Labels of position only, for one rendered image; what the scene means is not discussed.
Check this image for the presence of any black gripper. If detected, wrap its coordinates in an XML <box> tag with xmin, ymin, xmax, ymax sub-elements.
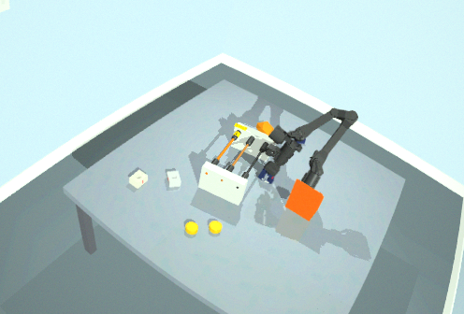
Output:
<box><xmin>264</xmin><ymin>148</ymin><xmax>294</xmax><ymax>177</ymax></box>

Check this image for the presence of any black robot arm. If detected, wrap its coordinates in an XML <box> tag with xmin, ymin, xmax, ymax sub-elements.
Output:
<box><xmin>265</xmin><ymin>107</ymin><xmax>358</xmax><ymax>189</ymax></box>

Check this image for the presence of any yellow short cylinder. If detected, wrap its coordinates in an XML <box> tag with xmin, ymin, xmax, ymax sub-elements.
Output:
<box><xmin>210</xmin><ymin>221</ymin><xmax>222</xmax><ymax>234</ymax></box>
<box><xmin>186</xmin><ymin>221</ymin><xmax>198</xmax><ymax>235</ymax></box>

